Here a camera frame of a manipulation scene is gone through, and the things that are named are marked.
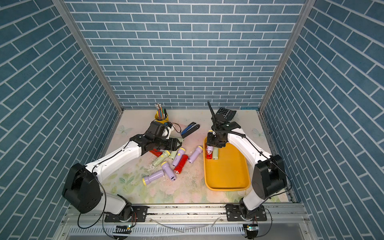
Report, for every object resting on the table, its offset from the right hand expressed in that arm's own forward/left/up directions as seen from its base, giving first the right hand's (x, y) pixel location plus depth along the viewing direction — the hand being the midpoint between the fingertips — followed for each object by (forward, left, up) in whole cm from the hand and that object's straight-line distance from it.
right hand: (209, 143), depth 86 cm
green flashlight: (-1, -4, -9) cm, 10 cm away
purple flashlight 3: (-2, +17, -9) cm, 19 cm away
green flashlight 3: (-4, +27, -9) cm, 29 cm away
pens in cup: (+23, +34, -1) cm, 41 cm away
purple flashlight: (-4, 0, +2) cm, 4 cm away
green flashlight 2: (-3, +22, -10) cm, 24 cm away
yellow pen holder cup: (+18, +34, -4) cm, 38 cm away
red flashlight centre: (-11, +17, -10) cm, 23 cm away
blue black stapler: (+17, +14, -10) cm, 25 cm away
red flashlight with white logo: (-2, 0, -10) cm, 10 cm away
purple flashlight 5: (-20, +34, -10) cm, 41 cm away
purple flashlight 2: (+1, +6, -9) cm, 11 cm away
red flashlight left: (-4, +33, -8) cm, 34 cm away
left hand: (-3, +16, +2) cm, 17 cm away
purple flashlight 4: (-14, +23, -11) cm, 29 cm away
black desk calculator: (+35, -12, -11) cm, 39 cm away
